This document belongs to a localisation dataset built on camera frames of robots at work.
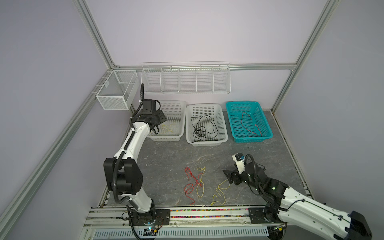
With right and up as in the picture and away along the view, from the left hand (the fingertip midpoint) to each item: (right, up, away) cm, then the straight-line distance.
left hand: (161, 119), depth 87 cm
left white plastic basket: (+3, -6, +25) cm, 26 cm away
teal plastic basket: (+60, -1, +29) cm, 67 cm away
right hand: (+39, -27, -8) cm, 48 cm away
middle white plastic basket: (+35, +7, +28) cm, 45 cm away
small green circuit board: (-2, -56, -14) cm, 58 cm away
